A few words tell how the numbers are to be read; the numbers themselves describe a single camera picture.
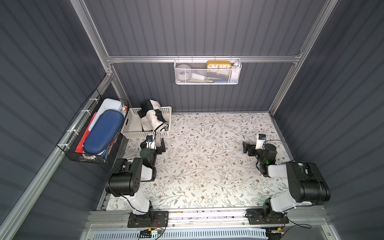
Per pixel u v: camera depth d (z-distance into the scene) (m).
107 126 0.67
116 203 0.79
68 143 0.60
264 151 0.75
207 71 0.90
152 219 0.67
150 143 0.78
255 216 0.74
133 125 1.12
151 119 0.99
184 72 0.83
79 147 0.65
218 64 0.87
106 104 0.78
